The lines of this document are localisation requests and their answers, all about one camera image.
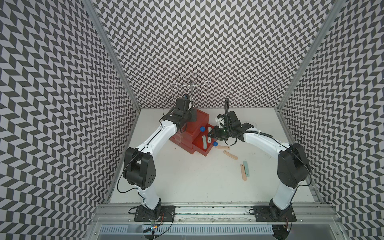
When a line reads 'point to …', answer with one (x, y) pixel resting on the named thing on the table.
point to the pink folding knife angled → (230, 155)
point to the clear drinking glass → (254, 124)
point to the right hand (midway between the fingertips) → (209, 137)
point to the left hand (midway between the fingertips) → (192, 115)
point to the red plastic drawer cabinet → (195, 138)
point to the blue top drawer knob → (202, 129)
